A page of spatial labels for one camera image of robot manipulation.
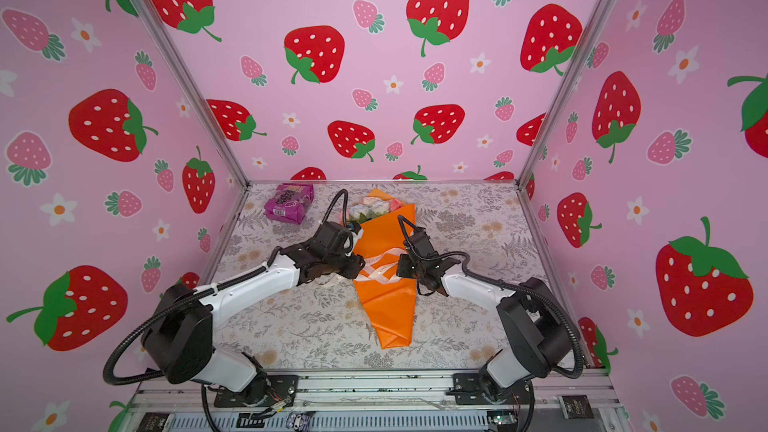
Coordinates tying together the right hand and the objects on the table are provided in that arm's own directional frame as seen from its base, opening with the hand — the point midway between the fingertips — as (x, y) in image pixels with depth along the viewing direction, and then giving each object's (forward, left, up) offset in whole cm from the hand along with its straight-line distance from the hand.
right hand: (399, 263), depth 90 cm
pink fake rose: (+26, +5, -3) cm, 27 cm away
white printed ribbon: (0, +4, -3) cm, 5 cm away
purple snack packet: (+20, +43, +1) cm, 47 cm away
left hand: (-2, +12, +4) cm, 13 cm away
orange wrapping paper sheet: (-12, +1, -4) cm, 13 cm away
